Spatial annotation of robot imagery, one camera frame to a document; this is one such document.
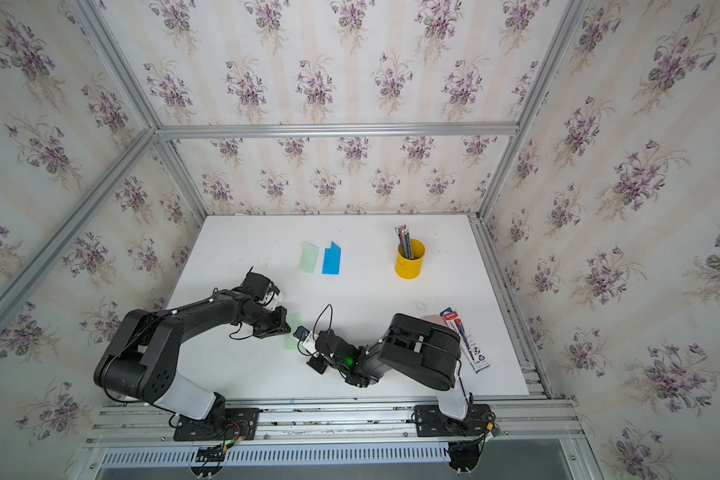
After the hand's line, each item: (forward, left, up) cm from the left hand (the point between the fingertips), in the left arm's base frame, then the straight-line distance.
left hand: (292, 330), depth 89 cm
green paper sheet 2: (+2, -1, +1) cm, 3 cm away
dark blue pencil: (+24, -36, +14) cm, 45 cm away
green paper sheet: (+27, -2, 0) cm, 27 cm away
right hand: (-5, -6, -2) cm, 8 cm away
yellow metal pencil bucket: (+18, -37, +7) cm, 42 cm away
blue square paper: (+25, -11, +2) cm, 27 cm away
